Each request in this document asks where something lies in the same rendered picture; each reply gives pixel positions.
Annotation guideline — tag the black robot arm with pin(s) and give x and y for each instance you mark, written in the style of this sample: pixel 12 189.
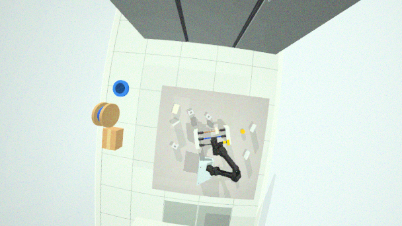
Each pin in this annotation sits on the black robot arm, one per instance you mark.
pixel 219 149

